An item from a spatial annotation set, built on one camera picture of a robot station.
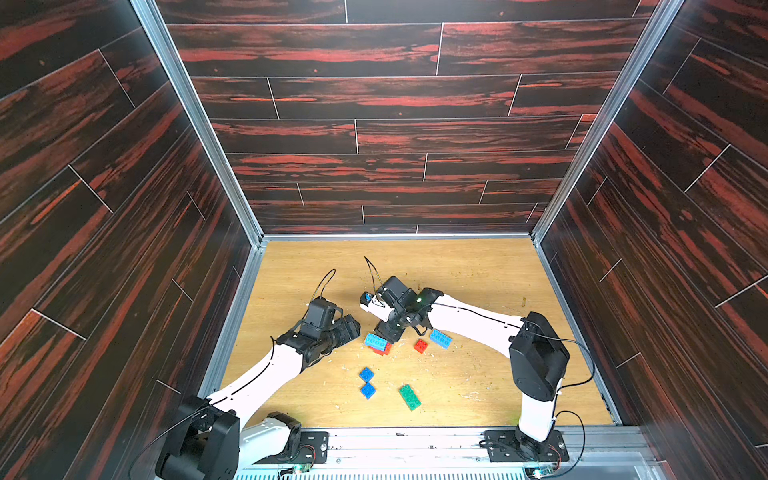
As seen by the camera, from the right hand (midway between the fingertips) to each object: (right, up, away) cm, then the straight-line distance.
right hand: (389, 319), depth 89 cm
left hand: (-11, -3, -2) cm, 11 cm away
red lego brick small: (+10, -8, +1) cm, 13 cm away
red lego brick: (-1, -9, -2) cm, 9 cm away
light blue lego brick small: (+16, -7, +2) cm, 17 cm away
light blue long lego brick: (-4, -6, -3) cm, 8 cm away
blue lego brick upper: (-6, -15, -5) cm, 17 cm away
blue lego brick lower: (-6, -19, -8) cm, 21 cm away
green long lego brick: (+6, -20, -9) cm, 22 cm away
